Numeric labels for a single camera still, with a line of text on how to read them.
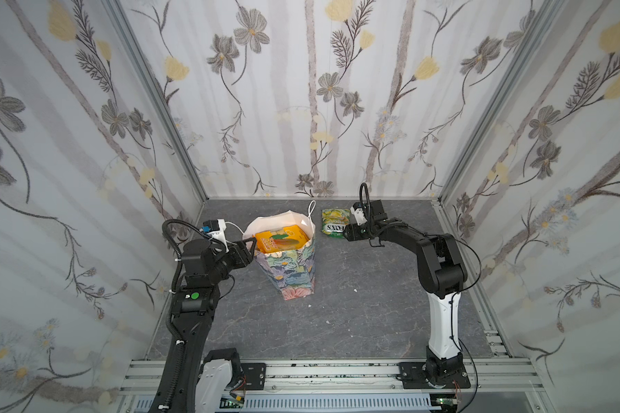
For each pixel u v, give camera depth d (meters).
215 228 0.65
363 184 0.88
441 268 0.57
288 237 0.83
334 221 1.08
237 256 0.64
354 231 0.93
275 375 0.75
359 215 0.96
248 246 0.71
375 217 0.84
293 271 0.78
